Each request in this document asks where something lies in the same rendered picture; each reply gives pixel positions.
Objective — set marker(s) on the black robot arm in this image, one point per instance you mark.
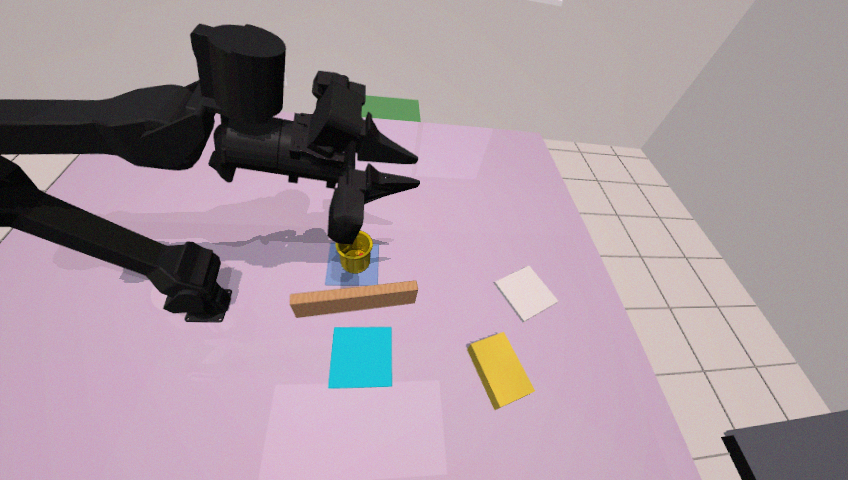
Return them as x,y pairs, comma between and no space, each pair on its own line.
242,72

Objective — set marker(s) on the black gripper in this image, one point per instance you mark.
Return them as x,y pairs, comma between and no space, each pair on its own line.
355,187

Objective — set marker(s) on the olive yellow cup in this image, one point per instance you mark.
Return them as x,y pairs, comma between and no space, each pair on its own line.
350,262

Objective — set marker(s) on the yellow rectangular block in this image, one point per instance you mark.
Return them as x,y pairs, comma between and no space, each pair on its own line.
499,370

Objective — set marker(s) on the brown wooden plank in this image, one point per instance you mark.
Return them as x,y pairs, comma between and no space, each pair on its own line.
353,299

